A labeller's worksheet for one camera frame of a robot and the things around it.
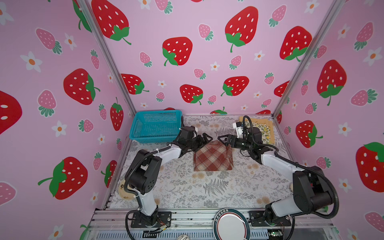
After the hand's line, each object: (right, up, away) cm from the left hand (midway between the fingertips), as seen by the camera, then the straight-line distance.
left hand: (210, 141), depth 89 cm
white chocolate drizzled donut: (-14, -42, -22) cm, 50 cm away
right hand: (+6, +2, -6) cm, 9 cm away
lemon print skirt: (+42, +5, +17) cm, 45 cm away
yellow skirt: (+47, +13, +25) cm, 55 cm away
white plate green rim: (+9, -39, -17) cm, 44 cm away
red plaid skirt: (+3, -9, +4) cm, 11 cm away
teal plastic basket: (-40, +10, +25) cm, 48 cm away
